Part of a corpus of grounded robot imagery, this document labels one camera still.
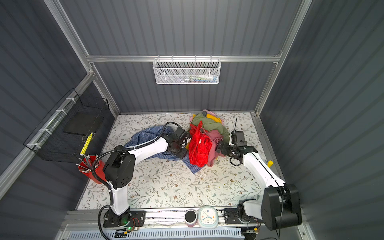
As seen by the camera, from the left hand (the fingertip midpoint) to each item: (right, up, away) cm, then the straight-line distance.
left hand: (183, 152), depth 93 cm
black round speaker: (+6, -27, -24) cm, 36 cm away
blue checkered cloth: (-21, +11, -1) cm, 24 cm away
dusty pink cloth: (+21, +11, -1) cm, 23 cm away
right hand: (+26, +3, -6) cm, 27 cm away
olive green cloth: (+18, +18, +6) cm, 26 cm away
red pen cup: (-51, -5, -14) cm, 53 cm away
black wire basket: (-56, +12, -21) cm, 61 cm away
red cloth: (+11, +5, -6) cm, 14 cm away
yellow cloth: (+19, +23, +14) cm, 33 cm away
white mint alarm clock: (+14, -28, -21) cm, 38 cm away
